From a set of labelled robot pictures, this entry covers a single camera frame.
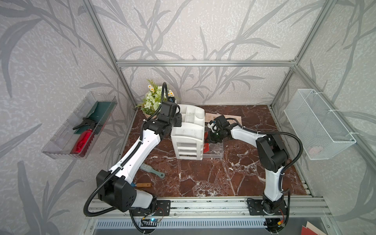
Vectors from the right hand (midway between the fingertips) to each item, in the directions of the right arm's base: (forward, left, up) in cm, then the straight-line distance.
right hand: (204, 140), depth 94 cm
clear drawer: (-5, -6, -5) cm, 9 cm away
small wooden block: (-26, +35, -4) cm, 44 cm away
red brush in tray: (-20, +50, +31) cm, 62 cm away
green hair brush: (-17, +35, -4) cm, 39 cm away
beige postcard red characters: (+24, -4, -6) cm, 25 cm away
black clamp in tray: (-8, +56, +30) cm, 64 cm away
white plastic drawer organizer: (-11, +9, +18) cm, 23 cm away
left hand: (+3, +16, +21) cm, 26 cm away
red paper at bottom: (-47, -45, -4) cm, 65 cm away
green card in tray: (-4, +51, +30) cm, 59 cm away
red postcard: (-5, -1, 0) cm, 5 cm away
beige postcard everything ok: (+22, -27, -5) cm, 36 cm away
